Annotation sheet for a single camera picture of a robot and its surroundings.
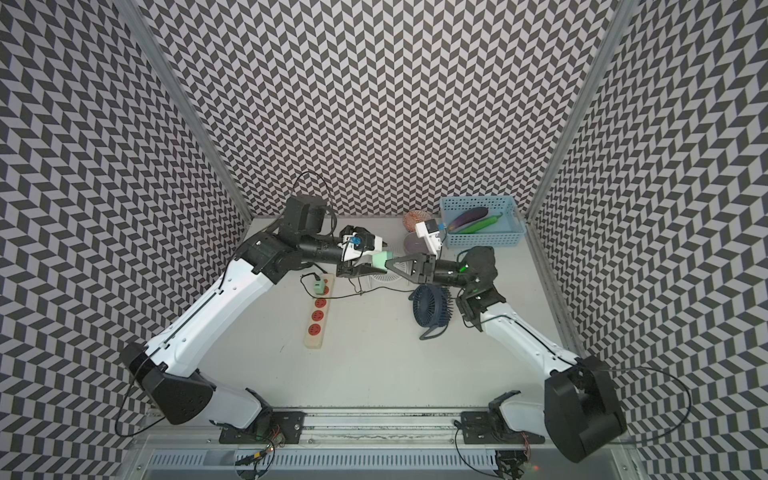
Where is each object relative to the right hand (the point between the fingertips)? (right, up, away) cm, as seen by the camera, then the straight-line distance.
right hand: (388, 273), depth 64 cm
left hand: (-2, +4, +2) cm, 5 cm away
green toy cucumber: (+32, +13, +46) cm, 58 cm away
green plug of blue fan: (-22, -7, +27) cm, 36 cm away
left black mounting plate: (-25, -39, +8) cm, 47 cm away
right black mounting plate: (+22, -39, +8) cm, 45 cm away
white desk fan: (-1, -5, +32) cm, 33 cm away
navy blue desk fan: (+12, -11, +17) cm, 23 cm away
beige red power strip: (-22, -19, +23) cm, 37 cm away
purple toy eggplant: (+29, +17, +49) cm, 59 cm away
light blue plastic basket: (+44, +11, +48) cm, 66 cm away
